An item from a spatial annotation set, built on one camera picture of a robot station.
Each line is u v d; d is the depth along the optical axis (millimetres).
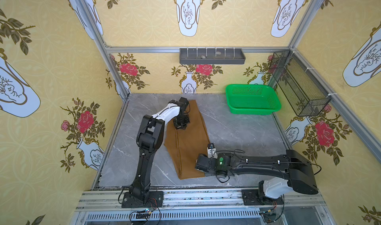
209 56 924
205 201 735
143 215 725
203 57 901
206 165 583
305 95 749
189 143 926
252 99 1219
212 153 690
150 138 580
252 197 741
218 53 924
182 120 878
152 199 721
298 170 414
